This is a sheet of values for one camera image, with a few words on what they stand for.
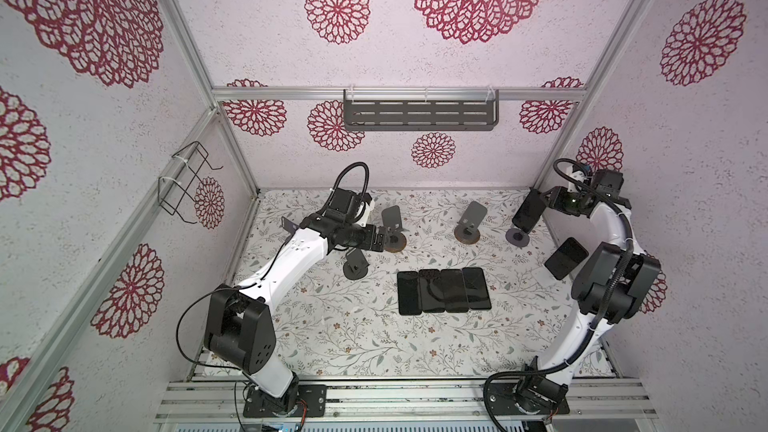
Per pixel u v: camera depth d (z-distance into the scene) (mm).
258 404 734
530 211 914
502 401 733
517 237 1062
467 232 1030
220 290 450
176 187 747
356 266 930
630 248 515
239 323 443
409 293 922
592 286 539
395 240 1040
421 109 923
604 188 730
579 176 835
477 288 944
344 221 639
